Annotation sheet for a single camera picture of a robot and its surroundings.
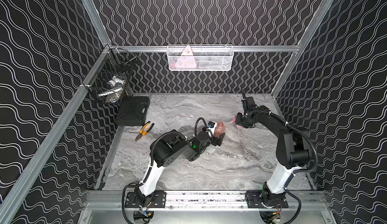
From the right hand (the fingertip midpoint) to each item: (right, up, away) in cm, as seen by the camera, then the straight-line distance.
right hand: (238, 122), depth 96 cm
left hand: (-13, -4, -4) cm, 14 cm away
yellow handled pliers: (-62, -7, +1) cm, 62 cm away
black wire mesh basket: (-79, +39, +2) cm, 89 cm away
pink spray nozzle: (-4, +1, -3) cm, 5 cm away
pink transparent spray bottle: (-11, -5, +4) cm, 13 cm away
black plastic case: (-72, +7, +10) cm, 73 cm away
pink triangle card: (-33, +38, -6) cm, 50 cm away
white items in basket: (-68, +16, -22) cm, 73 cm away
